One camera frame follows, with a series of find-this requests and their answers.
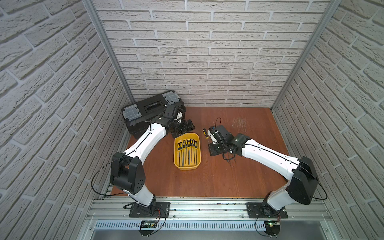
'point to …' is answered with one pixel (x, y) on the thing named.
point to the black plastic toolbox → (138, 116)
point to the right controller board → (272, 228)
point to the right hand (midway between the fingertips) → (210, 149)
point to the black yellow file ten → (205, 133)
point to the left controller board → (147, 224)
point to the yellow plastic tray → (180, 138)
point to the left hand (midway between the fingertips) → (192, 127)
